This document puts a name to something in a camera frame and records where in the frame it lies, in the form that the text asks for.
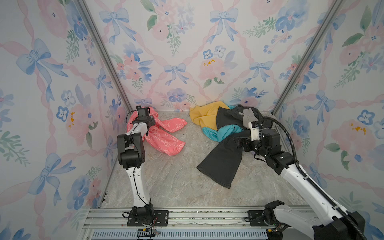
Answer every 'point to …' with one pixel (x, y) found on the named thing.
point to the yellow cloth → (205, 115)
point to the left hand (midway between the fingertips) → (143, 119)
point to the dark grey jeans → (219, 164)
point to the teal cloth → (223, 132)
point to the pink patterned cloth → (164, 144)
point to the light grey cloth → (248, 117)
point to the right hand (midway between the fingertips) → (241, 136)
